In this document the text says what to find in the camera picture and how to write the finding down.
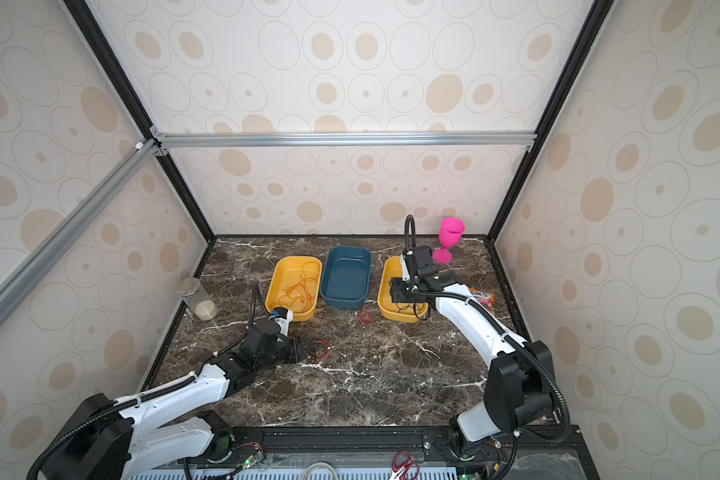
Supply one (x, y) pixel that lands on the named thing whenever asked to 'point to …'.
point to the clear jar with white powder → (200, 303)
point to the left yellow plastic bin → (294, 282)
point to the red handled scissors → (403, 468)
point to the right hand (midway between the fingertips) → (399, 289)
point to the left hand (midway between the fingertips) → (316, 339)
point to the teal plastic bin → (346, 276)
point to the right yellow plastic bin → (406, 312)
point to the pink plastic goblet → (451, 232)
